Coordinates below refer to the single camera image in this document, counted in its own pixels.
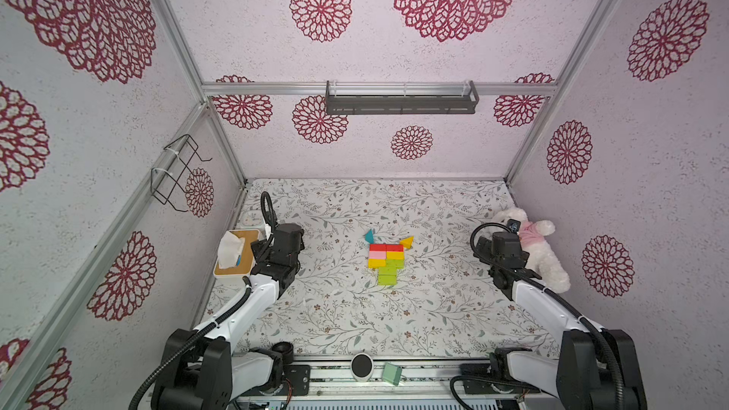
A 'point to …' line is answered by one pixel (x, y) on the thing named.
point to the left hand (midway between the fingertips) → (276, 238)
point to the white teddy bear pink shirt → (542, 258)
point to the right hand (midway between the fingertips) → (498, 242)
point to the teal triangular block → (369, 237)
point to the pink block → (377, 254)
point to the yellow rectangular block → (395, 254)
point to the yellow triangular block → (408, 242)
